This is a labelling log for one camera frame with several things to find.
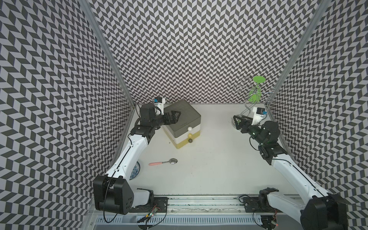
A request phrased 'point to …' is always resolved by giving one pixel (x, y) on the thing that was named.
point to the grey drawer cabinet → (187, 127)
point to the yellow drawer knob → (189, 135)
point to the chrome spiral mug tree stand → (255, 91)
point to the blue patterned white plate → (135, 171)
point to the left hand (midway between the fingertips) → (174, 114)
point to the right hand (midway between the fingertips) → (237, 119)
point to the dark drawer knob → (190, 140)
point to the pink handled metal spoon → (172, 161)
